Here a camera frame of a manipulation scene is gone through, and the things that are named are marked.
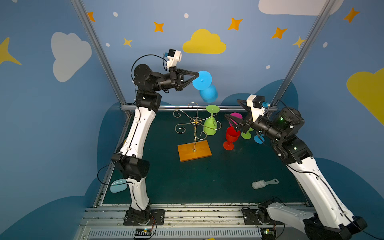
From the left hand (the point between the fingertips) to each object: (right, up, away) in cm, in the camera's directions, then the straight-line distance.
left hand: (197, 75), depth 54 cm
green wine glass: (+8, -19, +26) cm, 33 cm away
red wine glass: (+22, -24, +34) cm, 47 cm away
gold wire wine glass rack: (+4, -23, +35) cm, 41 cm away
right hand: (+15, -10, +3) cm, 18 cm away
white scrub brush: (+38, -52, +30) cm, 71 cm away
